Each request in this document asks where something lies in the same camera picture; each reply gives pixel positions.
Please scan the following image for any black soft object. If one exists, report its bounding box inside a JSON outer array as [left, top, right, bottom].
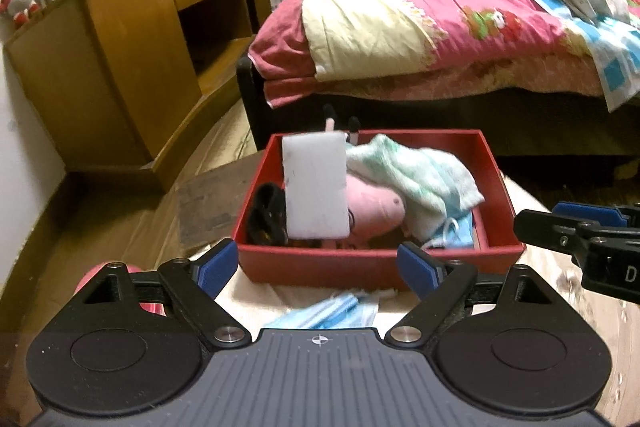
[[247, 183, 288, 246]]

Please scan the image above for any white sponge block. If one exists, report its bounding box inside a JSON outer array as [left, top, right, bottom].
[[281, 131, 349, 241]]

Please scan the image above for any colourful patchwork quilt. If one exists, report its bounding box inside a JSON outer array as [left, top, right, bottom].
[[247, 0, 639, 110]]

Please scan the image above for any wooden cabinet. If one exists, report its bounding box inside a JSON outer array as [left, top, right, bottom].
[[6, 0, 271, 191]]

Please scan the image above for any mint green towel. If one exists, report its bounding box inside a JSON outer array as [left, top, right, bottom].
[[346, 133, 485, 242]]

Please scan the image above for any red santa plush doll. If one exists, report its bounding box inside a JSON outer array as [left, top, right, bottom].
[[1, 0, 39, 28]]

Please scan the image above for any pink lidded cup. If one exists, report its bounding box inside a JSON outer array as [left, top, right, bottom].
[[72, 261, 167, 318]]

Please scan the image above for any red storage box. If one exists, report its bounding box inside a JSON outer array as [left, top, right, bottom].
[[232, 130, 524, 289]]

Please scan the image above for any pink pig plush toy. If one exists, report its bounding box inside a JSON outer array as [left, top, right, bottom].
[[319, 116, 407, 251]]

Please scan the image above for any blue face mask stack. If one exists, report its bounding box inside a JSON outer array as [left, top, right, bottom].
[[265, 289, 397, 329]]

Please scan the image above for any brown floor mat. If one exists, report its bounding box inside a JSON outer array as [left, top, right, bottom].
[[178, 152, 262, 255]]

